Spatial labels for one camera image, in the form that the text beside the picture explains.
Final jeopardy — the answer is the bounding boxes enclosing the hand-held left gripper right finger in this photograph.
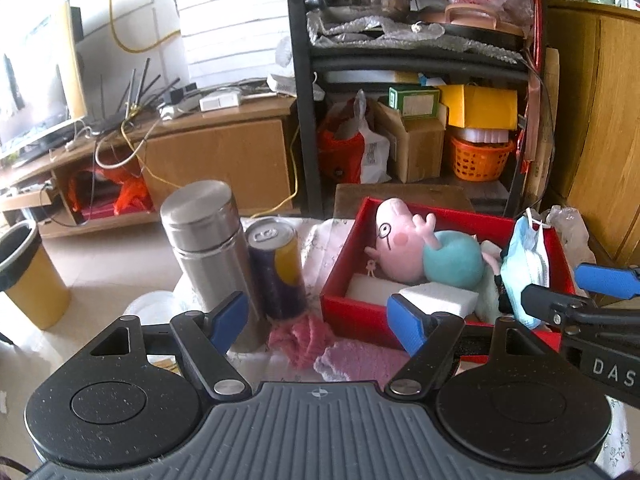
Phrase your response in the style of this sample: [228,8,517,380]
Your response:
[384,294,558,397]

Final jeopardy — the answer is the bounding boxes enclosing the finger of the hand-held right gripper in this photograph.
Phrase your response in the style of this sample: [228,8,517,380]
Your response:
[521,283,599,334]
[574,262,640,302]

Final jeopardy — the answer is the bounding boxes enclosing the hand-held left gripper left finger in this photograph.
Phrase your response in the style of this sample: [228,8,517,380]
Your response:
[82,291,254,402]

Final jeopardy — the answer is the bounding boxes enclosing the white sponge block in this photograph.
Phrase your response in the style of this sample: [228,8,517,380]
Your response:
[398,282,479,319]

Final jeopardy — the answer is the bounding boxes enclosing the blue face mask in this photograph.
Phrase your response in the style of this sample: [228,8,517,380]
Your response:
[500,208,554,331]

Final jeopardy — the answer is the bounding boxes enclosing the red cardboard box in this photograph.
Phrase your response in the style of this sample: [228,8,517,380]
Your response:
[320,196,576,356]

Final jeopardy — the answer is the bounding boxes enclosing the pale lilac knitted cloth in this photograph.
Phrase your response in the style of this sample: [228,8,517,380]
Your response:
[314,339,414,387]

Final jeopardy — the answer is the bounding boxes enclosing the pink pig plush toy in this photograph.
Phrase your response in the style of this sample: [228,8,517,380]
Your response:
[364,198,501,291]

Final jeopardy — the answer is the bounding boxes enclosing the pink knitted cloth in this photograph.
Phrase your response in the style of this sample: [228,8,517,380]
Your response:
[267,317,337,371]

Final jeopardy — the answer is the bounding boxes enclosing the yellow and blue drink can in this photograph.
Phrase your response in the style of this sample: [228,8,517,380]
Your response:
[245,216,309,321]

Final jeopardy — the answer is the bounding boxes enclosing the stainless steel thermos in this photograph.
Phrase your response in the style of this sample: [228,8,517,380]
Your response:
[160,180,268,351]

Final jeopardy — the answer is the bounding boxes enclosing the wooden wardrobe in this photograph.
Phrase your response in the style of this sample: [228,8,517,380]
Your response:
[545,0,640,273]

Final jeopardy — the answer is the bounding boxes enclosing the orange plastic basket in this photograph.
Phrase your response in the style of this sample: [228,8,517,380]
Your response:
[446,130,516,182]

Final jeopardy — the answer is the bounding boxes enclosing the orange plastic bag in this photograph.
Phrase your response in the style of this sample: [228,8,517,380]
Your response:
[69,167,154,217]

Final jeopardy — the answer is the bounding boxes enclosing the leaning cardboard sheet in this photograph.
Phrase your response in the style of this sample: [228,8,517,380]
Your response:
[525,47,562,196]

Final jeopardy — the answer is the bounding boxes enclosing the wooden television cabinet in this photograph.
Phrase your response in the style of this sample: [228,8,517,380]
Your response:
[0,95,301,239]

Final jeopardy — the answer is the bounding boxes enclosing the brown cardboard box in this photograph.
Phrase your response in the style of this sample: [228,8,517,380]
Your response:
[372,100,446,184]

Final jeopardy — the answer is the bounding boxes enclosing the red and white plastic bag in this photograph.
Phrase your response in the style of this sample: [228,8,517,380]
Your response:
[317,89,392,185]

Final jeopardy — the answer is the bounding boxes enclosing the clear plastic container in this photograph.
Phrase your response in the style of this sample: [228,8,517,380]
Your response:
[457,126,509,146]

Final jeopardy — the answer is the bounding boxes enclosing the yellow trash bin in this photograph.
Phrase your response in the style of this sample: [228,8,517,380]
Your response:
[0,220,71,331]

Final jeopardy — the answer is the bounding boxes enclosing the yellow box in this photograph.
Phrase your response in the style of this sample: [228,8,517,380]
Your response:
[437,84,519,131]

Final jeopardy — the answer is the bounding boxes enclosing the green box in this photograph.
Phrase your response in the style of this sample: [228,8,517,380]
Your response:
[389,86,442,120]

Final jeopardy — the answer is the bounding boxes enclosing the white electronic device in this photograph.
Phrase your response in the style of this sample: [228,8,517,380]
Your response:
[199,89,242,112]

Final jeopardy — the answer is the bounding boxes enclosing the black metal shelf rack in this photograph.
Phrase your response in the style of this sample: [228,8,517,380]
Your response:
[282,0,548,219]

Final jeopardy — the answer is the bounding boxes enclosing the black router with antennas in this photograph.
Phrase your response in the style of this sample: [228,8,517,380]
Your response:
[95,57,182,137]

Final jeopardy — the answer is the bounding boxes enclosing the white power strip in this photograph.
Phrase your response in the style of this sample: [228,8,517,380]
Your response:
[266,73,302,97]

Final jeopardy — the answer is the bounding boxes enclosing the pan with pink lid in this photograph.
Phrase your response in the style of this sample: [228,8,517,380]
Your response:
[410,2,527,49]

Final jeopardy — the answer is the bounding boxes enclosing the bubble wrap sheet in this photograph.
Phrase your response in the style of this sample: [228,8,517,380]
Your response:
[306,10,521,64]

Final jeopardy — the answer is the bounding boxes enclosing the flat screen television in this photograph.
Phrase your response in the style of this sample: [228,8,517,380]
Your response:
[0,0,89,158]

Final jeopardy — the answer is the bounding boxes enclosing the stainless steel pot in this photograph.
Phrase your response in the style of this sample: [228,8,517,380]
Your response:
[304,0,419,22]

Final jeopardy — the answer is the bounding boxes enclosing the yellow cable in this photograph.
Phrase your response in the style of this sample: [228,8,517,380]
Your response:
[102,0,182,54]

